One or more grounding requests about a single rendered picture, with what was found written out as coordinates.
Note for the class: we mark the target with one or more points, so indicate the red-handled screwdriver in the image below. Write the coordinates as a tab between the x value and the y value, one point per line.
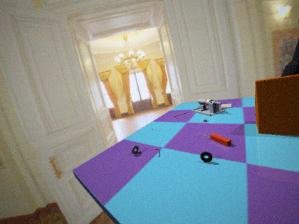
219	139

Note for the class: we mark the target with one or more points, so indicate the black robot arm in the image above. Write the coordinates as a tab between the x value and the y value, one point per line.
293	67

